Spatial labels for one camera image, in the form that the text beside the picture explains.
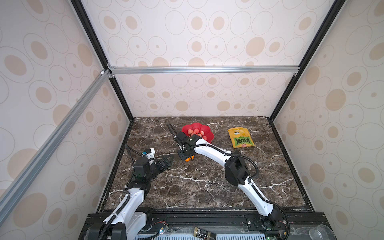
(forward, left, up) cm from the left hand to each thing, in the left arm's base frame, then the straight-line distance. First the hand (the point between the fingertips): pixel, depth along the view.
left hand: (173, 158), depth 82 cm
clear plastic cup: (-32, -73, -12) cm, 81 cm away
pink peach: (+27, -8, -10) cm, 30 cm away
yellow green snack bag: (+24, -44, -11) cm, 51 cm away
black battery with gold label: (-34, -17, -10) cm, 39 cm away
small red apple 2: (+23, -19, -11) cm, 32 cm away
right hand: (+10, -8, -11) cm, 17 cm away
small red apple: (+27, -17, -11) cm, 34 cm away
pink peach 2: (+29, -13, -11) cm, 34 cm away
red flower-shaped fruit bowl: (+26, -22, -11) cm, 35 cm away
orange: (+3, -8, -6) cm, 10 cm away
